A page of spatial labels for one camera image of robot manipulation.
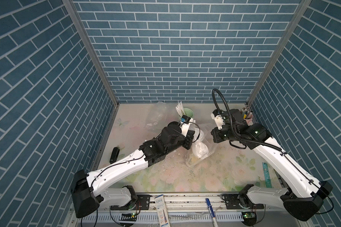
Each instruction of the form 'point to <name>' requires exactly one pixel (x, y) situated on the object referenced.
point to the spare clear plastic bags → (157, 118)
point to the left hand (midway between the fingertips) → (198, 134)
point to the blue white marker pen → (215, 224)
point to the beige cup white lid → (199, 151)
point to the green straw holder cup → (188, 112)
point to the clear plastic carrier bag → (204, 135)
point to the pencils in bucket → (246, 112)
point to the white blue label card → (162, 213)
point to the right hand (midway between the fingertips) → (212, 133)
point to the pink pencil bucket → (249, 120)
